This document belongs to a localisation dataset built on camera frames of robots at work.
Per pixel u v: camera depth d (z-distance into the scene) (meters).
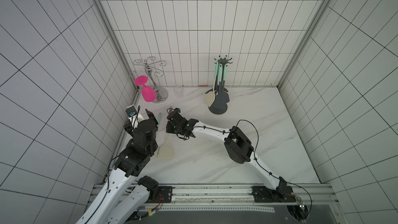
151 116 0.61
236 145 0.59
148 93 0.94
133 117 0.53
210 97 0.95
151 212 0.68
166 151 0.87
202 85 1.23
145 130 0.47
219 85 0.87
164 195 0.73
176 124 0.73
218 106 0.96
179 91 1.13
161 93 1.18
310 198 0.67
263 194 0.73
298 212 0.70
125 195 0.58
